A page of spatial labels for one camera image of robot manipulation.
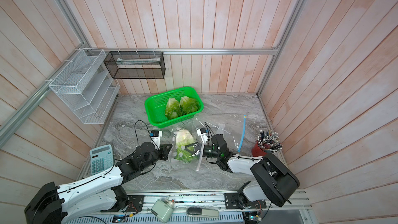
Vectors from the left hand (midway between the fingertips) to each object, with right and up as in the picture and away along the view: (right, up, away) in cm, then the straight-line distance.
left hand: (172, 148), depth 80 cm
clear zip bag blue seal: (+36, +8, +21) cm, 43 cm away
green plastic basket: (-17, +22, +30) cm, 41 cm away
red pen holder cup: (+47, -4, +7) cm, 48 cm away
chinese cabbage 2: (-2, +21, +18) cm, 28 cm away
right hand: (+7, 0, -1) cm, 7 cm away
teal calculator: (-41, -8, +6) cm, 42 cm away
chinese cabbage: (+7, +2, -5) cm, 9 cm away
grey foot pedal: (+15, -26, -13) cm, 32 cm away
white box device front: (-2, -25, -13) cm, 28 cm away
